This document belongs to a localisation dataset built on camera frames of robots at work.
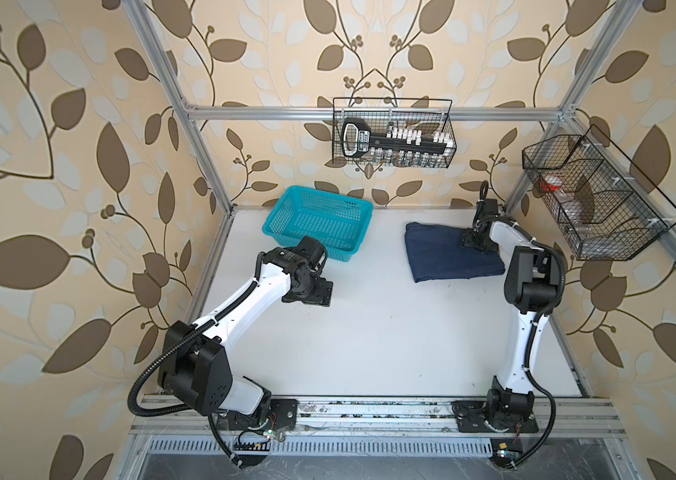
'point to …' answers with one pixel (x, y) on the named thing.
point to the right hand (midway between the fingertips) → (479, 245)
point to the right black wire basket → (606, 207)
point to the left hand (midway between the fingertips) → (318, 295)
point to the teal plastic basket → (339, 223)
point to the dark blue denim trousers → (436, 252)
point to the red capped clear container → (551, 183)
